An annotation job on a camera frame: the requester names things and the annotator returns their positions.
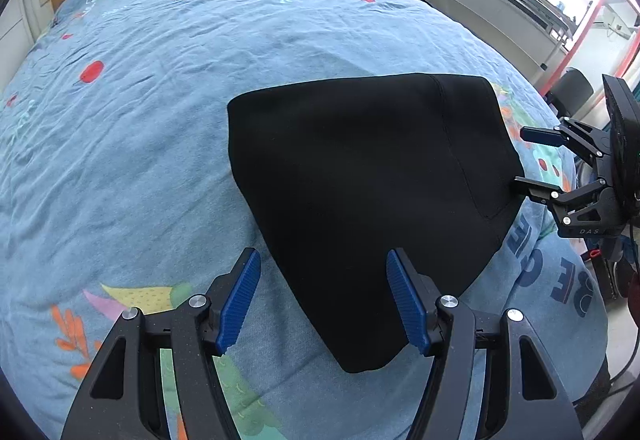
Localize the long desk with rail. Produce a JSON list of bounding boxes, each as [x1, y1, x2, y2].
[[425, 0, 577, 88]]

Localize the black pants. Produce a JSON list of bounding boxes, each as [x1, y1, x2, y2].
[[227, 74, 523, 374]]

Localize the white wardrobe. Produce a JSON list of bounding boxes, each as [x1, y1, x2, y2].
[[0, 0, 54, 89]]

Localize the black office chair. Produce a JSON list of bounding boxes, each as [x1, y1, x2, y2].
[[546, 68, 593, 117]]

